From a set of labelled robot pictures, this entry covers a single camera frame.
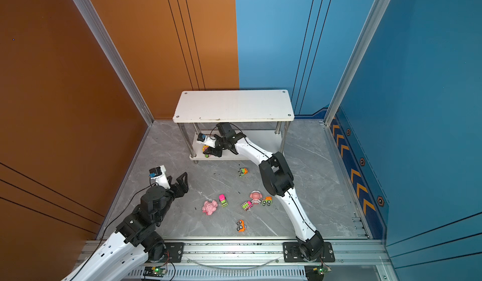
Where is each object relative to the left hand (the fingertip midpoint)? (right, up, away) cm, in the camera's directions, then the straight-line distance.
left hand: (181, 174), depth 78 cm
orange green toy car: (+37, -14, +7) cm, 40 cm away
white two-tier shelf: (+7, +26, -1) cm, 27 cm away
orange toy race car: (+25, -22, 0) cm, 33 cm away
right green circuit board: (+54, -36, -7) cm, 65 cm away
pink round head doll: (+32, -12, +9) cm, 35 cm away
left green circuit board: (-7, -36, -7) cm, 37 cm away
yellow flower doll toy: (+7, +10, +15) cm, 19 cm away
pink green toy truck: (+17, -13, +7) cm, 22 cm away
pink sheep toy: (+11, -15, +4) cm, 19 cm away
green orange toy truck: (+26, -2, +16) cm, 31 cm away
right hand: (+6, +10, +18) cm, 22 cm away
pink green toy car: (+28, -15, +5) cm, 32 cm away
